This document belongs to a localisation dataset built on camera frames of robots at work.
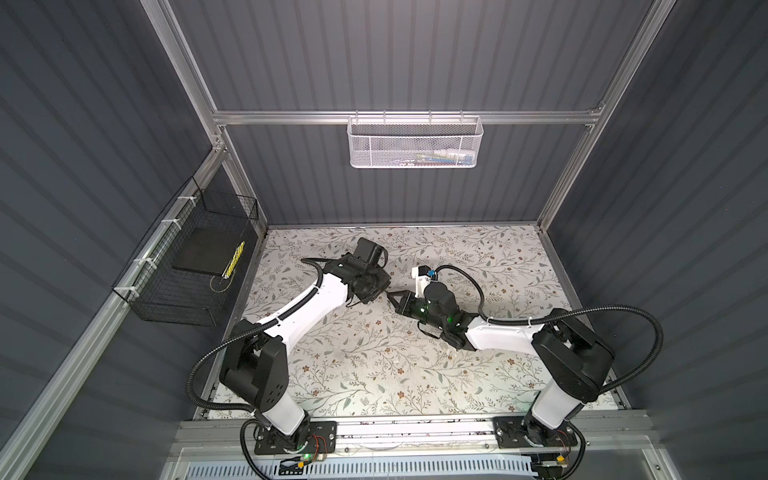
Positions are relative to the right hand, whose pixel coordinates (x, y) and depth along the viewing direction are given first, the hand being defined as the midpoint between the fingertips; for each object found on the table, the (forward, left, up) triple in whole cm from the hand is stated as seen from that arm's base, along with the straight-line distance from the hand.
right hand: (389, 298), depth 84 cm
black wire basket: (-1, +50, +15) cm, 52 cm away
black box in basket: (+6, +48, +15) cm, 51 cm away
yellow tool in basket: (+2, +38, +16) cm, 41 cm away
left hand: (+5, 0, +1) cm, 5 cm away
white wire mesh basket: (+71, -10, +7) cm, 73 cm away
